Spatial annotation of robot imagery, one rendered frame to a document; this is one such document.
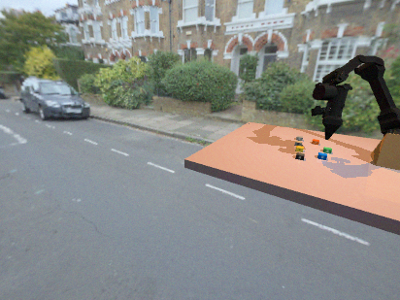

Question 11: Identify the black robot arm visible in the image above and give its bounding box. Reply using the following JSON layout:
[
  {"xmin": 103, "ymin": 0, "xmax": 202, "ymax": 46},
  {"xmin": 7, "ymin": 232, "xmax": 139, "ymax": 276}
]
[{"xmin": 311, "ymin": 54, "xmax": 400, "ymax": 136}]

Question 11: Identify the blue block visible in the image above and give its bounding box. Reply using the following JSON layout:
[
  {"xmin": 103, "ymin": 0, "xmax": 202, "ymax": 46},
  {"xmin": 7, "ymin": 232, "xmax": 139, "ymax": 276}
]
[{"xmin": 317, "ymin": 152, "xmax": 327, "ymax": 160}]

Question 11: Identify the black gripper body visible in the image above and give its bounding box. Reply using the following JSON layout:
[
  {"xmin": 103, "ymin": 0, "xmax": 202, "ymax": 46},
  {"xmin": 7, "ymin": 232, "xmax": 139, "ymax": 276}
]
[{"xmin": 322, "ymin": 100, "xmax": 345, "ymax": 125}]

